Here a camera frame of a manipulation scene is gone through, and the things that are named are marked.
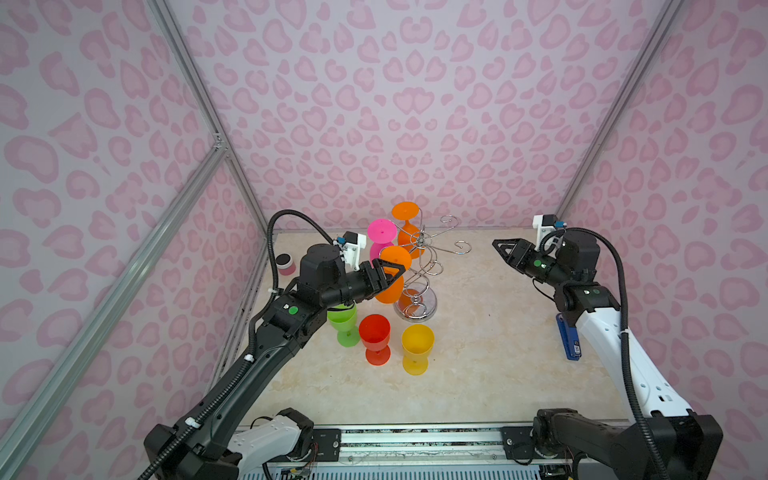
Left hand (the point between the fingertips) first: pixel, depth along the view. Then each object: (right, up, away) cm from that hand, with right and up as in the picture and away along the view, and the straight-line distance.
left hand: (402, 268), depth 64 cm
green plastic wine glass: (-15, -14, +14) cm, 25 cm away
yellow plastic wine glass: (+4, -20, +16) cm, 26 cm away
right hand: (+24, +6, +8) cm, 26 cm away
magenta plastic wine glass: (-5, +8, +11) cm, 15 cm away
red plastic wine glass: (-7, -17, +15) cm, 23 cm away
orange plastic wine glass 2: (+2, +8, +12) cm, 14 cm away
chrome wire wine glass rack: (+6, -13, +34) cm, 37 cm away
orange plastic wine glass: (-1, +3, +6) cm, 7 cm away
